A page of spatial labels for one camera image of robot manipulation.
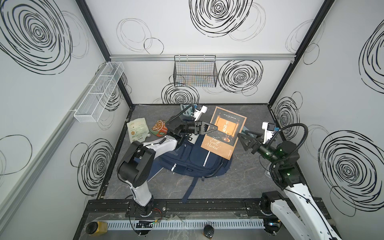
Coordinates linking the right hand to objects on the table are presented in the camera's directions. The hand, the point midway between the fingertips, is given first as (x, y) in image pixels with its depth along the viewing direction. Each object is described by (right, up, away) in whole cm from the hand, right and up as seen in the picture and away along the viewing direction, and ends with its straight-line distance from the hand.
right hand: (240, 136), depth 66 cm
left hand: (-11, +2, 0) cm, 11 cm away
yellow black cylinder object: (-62, -37, -5) cm, 72 cm away
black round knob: (-15, -38, -6) cm, 41 cm away
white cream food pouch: (-61, -1, +38) cm, 72 cm away
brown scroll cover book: (-8, -2, 0) cm, 8 cm away
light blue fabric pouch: (+13, +1, +33) cm, 36 cm away
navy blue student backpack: (-23, -16, +20) cm, 34 cm away
